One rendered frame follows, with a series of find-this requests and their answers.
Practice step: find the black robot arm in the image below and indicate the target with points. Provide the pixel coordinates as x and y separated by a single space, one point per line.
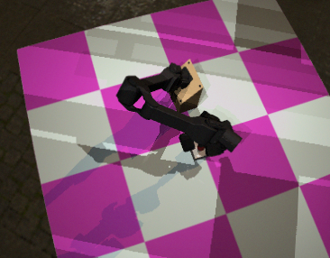
205 129

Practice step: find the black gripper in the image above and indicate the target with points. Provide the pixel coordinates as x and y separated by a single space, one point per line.
188 145

